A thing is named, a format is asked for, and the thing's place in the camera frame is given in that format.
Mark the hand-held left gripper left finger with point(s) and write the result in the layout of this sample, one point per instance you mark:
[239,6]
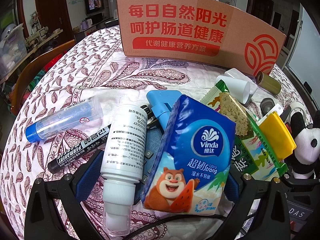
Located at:
[88,171]

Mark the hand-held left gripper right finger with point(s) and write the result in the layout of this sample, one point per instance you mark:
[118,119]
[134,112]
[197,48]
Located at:
[232,186]

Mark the green snack packet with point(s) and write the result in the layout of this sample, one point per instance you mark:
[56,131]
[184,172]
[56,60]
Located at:
[252,142]

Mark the white spray bottle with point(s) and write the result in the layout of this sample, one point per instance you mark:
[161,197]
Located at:
[125,140]

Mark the blue tissue pack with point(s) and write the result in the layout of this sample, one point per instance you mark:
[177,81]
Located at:
[190,155]

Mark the blue keypad remote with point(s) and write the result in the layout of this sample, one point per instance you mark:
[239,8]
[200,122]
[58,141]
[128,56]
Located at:
[150,145]

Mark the printed cardboard box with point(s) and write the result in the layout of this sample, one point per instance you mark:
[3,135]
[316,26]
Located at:
[175,25]

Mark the black permanent marker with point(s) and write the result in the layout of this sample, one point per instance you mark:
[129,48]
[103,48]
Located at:
[75,152]

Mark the clear tube with blue cap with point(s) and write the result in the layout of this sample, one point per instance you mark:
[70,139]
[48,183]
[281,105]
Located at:
[65,120]

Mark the yellow plastic clip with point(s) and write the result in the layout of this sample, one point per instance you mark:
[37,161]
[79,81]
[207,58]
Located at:
[275,135]

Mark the panda plush toy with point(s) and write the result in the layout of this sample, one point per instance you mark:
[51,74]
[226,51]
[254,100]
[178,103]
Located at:
[303,135]

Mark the dark grey round cap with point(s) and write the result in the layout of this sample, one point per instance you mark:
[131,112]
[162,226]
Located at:
[267,105]

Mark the white tape roll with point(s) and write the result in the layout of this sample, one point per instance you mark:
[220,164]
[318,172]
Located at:
[298,107]

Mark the white plastic cylinder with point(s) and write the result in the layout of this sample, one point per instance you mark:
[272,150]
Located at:
[232,87]

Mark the blue plastic clip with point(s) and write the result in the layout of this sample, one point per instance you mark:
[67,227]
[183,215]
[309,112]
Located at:
[162,100]

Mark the olive metal cylinder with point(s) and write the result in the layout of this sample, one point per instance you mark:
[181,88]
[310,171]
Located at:
[268,82]

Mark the wooden chair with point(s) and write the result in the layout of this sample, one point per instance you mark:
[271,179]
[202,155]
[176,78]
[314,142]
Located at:
[30,67]

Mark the red box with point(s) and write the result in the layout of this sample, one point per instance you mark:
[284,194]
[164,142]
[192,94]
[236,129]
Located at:
[90,32]

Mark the purple kettle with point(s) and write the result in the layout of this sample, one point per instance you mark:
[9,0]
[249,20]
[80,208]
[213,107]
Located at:
[85,25]

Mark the clear plastic storage box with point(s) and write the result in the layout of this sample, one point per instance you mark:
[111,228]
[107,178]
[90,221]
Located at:
[12,45]

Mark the black case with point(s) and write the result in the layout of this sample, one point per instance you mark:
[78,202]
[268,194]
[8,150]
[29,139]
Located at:
[110,23]

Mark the brown wooden door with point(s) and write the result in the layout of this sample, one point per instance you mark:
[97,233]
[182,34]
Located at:
[50,5]

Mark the white refrigerator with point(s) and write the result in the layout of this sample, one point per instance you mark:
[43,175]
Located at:
[111,1]

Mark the wall television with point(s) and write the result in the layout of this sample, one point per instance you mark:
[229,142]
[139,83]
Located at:
[93,2]

